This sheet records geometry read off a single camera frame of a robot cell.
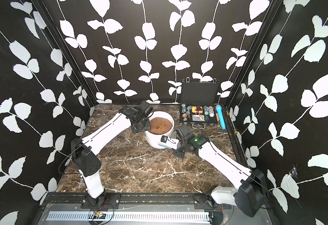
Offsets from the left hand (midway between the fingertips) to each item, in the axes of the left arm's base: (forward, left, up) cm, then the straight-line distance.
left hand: (147, 126), depth 83 cm
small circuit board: (-42, +25, -19) cm, 52 cm away
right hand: (-11, -15, -4) cm, 19 cm away
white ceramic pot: (+11, -13, -3) cm, 17 cm away
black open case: (+32, -40, -15) cm, 54 cm away
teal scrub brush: (-12, -11, -3) cm, 16 cm away
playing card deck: (+19, -38, -18) cm, 46 cm away
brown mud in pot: (+6, -8, -8) cm, 12 cm away
